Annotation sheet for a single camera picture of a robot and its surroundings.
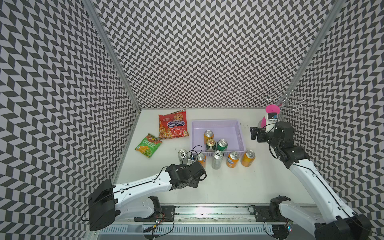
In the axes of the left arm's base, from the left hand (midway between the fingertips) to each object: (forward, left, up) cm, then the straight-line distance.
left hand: (190, 178), depth 78 cm
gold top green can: (+19, -12, +2) cm, 22 cm away
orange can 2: (+10, -32, +3) cm, 34 cm away
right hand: (+19, -37, +17) cm, 45 cm away
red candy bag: (+37, +13, -1) cm, 39 cm away
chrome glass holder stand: (+55, -70, +7) cm, 89 cm away
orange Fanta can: (+10, -24, +2) cm, 26 cm away
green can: (+19, -19, +2) cm, 27 cm away
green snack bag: (+22, +28, -5) cm, 36 cm away
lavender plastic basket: (+37, -27, -7) cm, 46 cm away
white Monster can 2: (+8, -15, +4) cm, 17 cm away
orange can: (+27, -10, +2) cm, 29 cm away
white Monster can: (+9, +4, +7) cm, 12 cm away
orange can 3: (+10, -6, +3) cm, 12 cm away
